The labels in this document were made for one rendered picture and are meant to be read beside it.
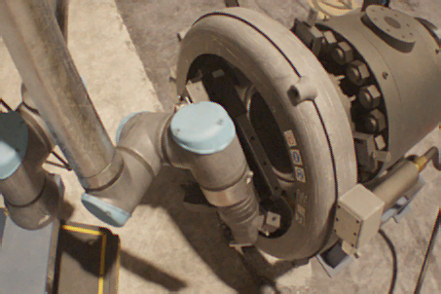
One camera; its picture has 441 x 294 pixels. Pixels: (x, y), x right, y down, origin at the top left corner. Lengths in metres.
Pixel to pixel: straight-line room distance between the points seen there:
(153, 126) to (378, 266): 1.33
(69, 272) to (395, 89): 1.17
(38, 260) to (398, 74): 1.14
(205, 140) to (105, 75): 1.66
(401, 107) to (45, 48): 0.99
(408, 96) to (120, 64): 1.64
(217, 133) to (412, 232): 1.49
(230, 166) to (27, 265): 0.57
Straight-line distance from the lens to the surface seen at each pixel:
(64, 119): 0.56
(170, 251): 1.63
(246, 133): 1.18
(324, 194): 0.88
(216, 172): 0.68
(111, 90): 2.16
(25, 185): 0.88
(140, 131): 0.72
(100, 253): 1.30
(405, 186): 0.99
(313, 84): 0.82
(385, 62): 1.18
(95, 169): 0.62
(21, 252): 1.00
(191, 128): 0.65
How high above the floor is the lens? 1.50
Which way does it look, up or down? 52 degrees down
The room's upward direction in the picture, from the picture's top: 5 degrees clockwise
